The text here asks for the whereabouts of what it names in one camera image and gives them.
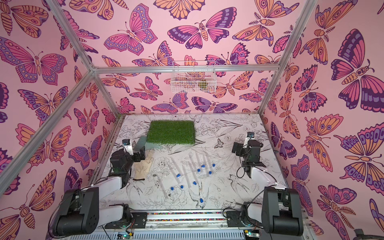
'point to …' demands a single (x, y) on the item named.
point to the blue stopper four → (198, 170)
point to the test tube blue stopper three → (193, 160)
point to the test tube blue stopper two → (197, 190)
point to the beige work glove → (142, 168)
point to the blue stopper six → (181, 186)
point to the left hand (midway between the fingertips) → (138, 145)
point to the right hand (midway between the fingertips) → (244, 143)
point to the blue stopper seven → (172, 188)
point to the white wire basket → (193, 77)
